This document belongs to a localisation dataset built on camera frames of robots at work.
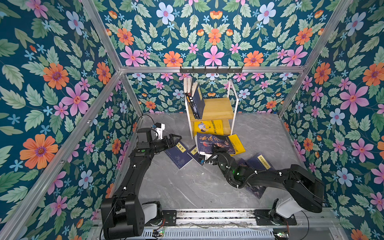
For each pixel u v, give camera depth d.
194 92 0.78
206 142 0.82
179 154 0.96
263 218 0.72
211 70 0.93
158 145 0.69
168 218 0.74
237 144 1.01
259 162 0.90
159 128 0.75
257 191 0.82
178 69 0.90
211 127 1.05
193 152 0.93
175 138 0.76
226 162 0.58
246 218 0.75
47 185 0.49
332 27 0.75
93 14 0.70
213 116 0.91
